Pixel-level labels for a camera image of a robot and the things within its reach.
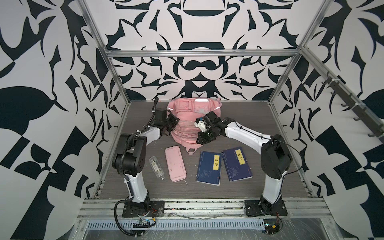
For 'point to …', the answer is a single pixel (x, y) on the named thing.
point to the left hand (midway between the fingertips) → (181, 115)
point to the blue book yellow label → (209, 168)
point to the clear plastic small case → (156, 167)
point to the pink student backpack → (188, 110)
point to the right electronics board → (271, 226)
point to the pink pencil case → (176, 163)
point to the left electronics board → (143, 223)
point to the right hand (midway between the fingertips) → (196, 141)
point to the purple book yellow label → (236, 164)
